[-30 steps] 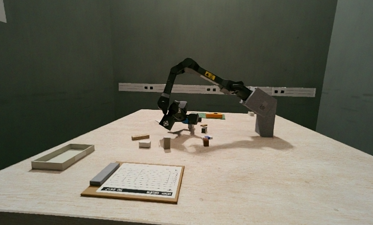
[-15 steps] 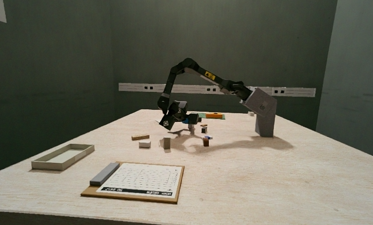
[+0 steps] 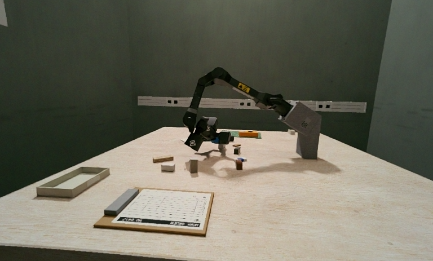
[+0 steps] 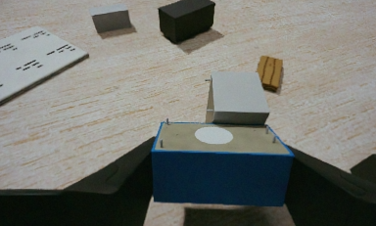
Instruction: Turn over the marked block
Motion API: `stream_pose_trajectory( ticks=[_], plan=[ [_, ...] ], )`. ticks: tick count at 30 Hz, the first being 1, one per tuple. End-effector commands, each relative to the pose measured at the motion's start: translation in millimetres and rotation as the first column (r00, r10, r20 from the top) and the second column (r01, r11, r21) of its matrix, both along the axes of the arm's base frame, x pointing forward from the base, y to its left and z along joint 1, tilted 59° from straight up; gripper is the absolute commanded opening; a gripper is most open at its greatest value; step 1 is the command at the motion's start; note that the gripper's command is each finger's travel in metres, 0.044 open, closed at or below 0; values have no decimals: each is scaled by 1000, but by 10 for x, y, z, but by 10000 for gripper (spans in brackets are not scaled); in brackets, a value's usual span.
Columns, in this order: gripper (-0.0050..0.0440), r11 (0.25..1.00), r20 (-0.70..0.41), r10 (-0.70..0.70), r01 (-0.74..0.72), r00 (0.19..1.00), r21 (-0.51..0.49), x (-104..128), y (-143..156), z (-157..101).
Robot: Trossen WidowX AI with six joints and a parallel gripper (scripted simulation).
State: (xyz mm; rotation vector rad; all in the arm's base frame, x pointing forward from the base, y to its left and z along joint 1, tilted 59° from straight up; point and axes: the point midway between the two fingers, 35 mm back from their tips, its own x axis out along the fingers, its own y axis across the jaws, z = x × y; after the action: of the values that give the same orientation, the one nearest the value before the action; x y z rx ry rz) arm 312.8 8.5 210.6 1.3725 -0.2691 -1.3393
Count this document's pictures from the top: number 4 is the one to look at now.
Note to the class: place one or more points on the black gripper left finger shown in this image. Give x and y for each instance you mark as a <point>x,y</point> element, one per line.
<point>118,194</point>

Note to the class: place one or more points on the small wood-grain block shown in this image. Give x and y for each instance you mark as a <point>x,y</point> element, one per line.
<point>269,71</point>

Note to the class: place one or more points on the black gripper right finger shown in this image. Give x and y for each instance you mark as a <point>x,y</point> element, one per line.
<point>321,194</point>

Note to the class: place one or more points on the blue rectangular block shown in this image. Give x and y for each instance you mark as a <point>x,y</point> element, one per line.
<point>220,163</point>

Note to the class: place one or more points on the white printed sheet of paper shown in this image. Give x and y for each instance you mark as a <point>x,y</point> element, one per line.
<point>32,56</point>

